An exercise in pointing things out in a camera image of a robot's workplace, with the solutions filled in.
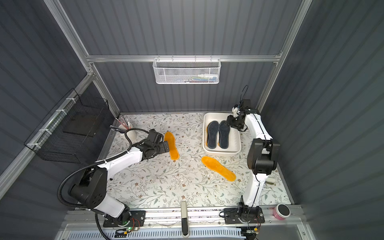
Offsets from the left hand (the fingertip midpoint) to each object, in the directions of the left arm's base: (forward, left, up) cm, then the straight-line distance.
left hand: (163, 148), depth 91 cm
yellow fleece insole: (+3, -5, -10) cm, 12 cm away
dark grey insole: (+21, -33, -6) cm, 39 cm away
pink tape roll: (-35, -61, -3) cm, 70 cm away
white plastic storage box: (+15, -49, -8) cm, 52 cm away
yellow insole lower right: (-8, -32, -8) cm, 34 cm away
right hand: (+14, -43, +6) cm, 45 cm away
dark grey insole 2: (+17, -41, -5) cm, 44 cm away
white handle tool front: (-39, -14, -4) cm, 41 cm away
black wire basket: (-4, +44, +20) cm, 48 cm away
